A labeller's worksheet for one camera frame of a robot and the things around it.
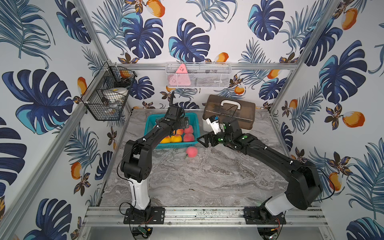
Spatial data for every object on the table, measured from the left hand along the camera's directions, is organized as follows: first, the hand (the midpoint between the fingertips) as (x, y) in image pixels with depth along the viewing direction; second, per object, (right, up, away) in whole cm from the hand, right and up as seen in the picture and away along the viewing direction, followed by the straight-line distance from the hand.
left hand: (180, 119), depth 95 cm
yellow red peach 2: (-2, -12, +2) cm, 13 cm away
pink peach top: (+8, -20, -2) cm, 22 cm away
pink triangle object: (+1, +25, -5) cm, 25 cm away
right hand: (+14, -9, -13) cm, 21 cm away
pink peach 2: (+5, -12, +2) cm, 13 cm away
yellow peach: (-9, -13, 0) cm, 16 cm away
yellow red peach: (-1, -8, +6) cm, 9 cm away
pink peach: (+6, -7, +8) cm, 12 cm away
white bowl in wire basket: (-33, +12, -15) cm, 38 cm away
